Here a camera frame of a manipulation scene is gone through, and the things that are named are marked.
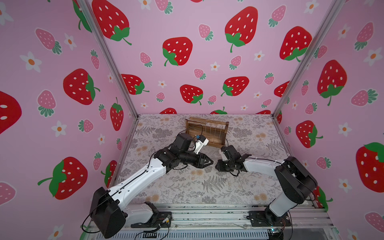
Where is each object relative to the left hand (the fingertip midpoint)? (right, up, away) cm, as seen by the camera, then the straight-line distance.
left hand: (212, 161), depth 71 cm
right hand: (+8, -8, +22) cm, 25 cm away
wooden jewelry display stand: (+6, +14, +40) cm, 43 cm away
